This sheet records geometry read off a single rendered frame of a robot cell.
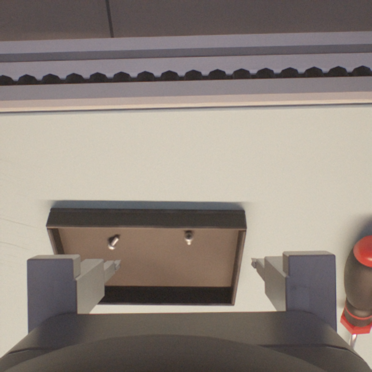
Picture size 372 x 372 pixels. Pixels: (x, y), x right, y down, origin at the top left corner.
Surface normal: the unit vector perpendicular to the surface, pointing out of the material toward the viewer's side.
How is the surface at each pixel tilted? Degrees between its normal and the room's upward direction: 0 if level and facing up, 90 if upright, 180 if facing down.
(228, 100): 45
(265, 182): 0
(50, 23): 0
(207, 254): 0
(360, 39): 90
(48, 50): 90
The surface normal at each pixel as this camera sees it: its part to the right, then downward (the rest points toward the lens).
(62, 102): -0.02, -0.01
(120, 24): 0.00, 0.70
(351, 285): -0.84, 0.46
